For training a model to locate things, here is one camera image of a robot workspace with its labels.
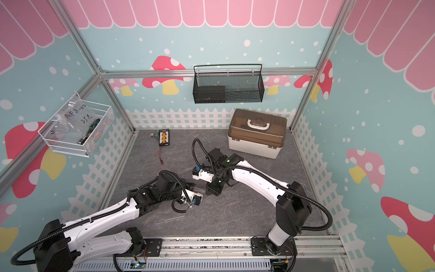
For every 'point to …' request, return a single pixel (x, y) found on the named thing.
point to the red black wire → (162, 162)
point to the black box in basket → (209, 94)
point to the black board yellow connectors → (163, 137)
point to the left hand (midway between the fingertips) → (193, 184)
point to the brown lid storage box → (256, 133)
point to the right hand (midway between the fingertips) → (208, 190)
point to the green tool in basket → (94, 124)
